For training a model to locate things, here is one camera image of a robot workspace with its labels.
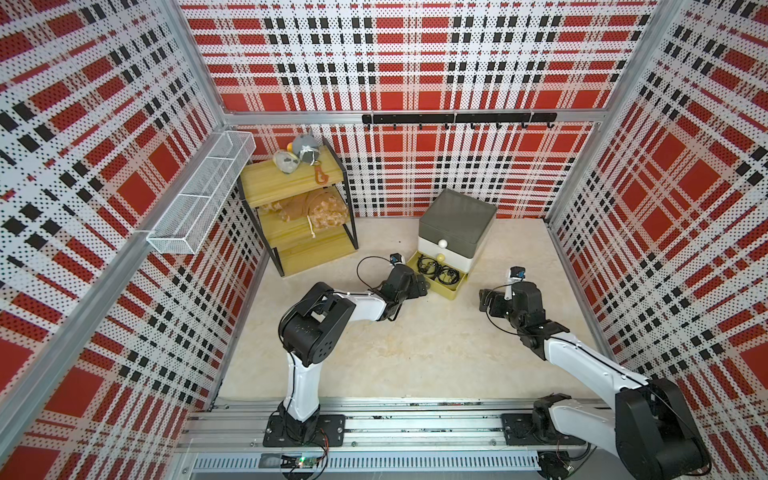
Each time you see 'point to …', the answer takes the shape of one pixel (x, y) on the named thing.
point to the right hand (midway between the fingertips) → (498, 292)
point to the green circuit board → (293, 461)
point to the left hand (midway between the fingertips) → (418, 280)
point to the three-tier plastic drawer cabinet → (450, 227)
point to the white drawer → (451, 254)
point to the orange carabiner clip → (320, 177)
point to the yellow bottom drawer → (433, 283)
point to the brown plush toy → (321, 209)
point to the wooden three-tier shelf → (305, 223)
